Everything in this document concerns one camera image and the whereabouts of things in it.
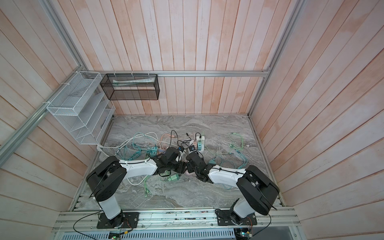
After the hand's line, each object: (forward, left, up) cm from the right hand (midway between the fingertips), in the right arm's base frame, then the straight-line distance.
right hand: (190, 160), depth 91 cm
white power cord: (+9, +62, -3) cm, 63 cm away
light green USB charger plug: (-11, +9, 0) cm, 15 cm away
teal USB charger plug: (+1, -14, -3) cm, 14 cm away
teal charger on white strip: (+10, -6, +2) cm, 12 cm away
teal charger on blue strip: (+4, +23, +4) cm, 23 cm away
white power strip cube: (+12, -7, +6) cm, 15 cm away
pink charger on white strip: (+10, -3, +3) cm, 11 cm away
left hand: (-5, +4, -2) cm, 6 cm away
